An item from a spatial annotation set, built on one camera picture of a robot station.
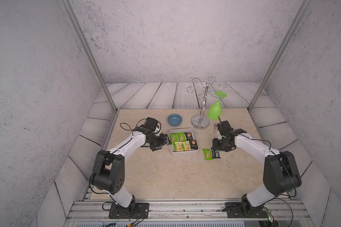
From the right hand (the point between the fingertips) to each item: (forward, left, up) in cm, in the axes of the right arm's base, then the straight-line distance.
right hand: (217, 147), depth 90 cm
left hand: (-1, +29, +4) cm, 30 cm away
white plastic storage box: (-1, +14, -5) cm, 15 cm away
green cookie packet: (-2, +5, -6) cm, 8 cm away
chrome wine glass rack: (+26, +6, -5) cm, 27 cm away
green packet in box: (+11, +22, -5) cm, 25 cm away
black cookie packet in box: (+12, +17, -5) cm, 21 cm away
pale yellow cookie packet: (+3, +19, -4) cm, 19 cm away
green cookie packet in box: (+9, +27, -3) cm, 29 cm away
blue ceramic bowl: (+26, +27, -4) cm, 38 cm away
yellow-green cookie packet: (+2, +24, -3) cm, 24 cm away
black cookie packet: (-1, 0, -6) cm, 6 cm away
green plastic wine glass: (+15, +2, +17) cm, 23 cm away
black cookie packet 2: (+4, +14, -4) cm, 15 cm away
